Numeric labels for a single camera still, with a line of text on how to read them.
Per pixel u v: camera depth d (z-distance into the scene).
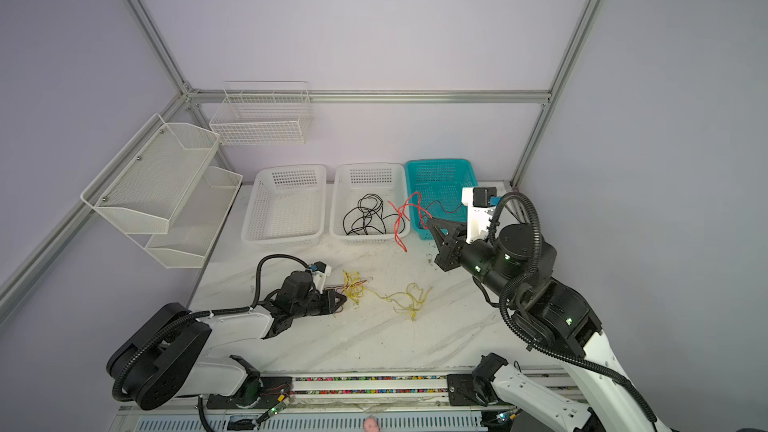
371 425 0.68
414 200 1.03
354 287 0.88
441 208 1.12
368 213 1.09
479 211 0.46
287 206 1.14
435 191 1.19
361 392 0.75
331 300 0.78
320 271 0.82
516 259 0.37
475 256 0.47
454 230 0.48
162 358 0.43
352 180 1.15
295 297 0.70
